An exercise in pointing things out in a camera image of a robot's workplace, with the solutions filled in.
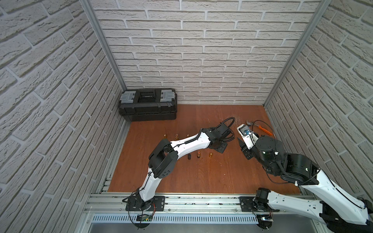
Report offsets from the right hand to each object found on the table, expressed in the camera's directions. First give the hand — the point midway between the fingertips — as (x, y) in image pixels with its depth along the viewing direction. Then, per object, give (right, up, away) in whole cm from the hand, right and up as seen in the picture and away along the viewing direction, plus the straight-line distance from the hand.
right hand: (245, 135), depth 63 cm
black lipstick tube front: (-26, -17, +25) cm, 39 cm away
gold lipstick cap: (-42, -5, +35) cm, 55 cm away
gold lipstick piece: (-34, -4, +32) cm, 47 cm away
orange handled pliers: (+21, +4, +44) cm, 49 cm away
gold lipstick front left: (-20, -15, +24) cm, 35 cm away
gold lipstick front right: (-12, -16, +27) cm, 34 cm away
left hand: (-4, -9, +23) cm, 25 cm away
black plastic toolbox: (-54, +17, +34) cm, 66 cm away
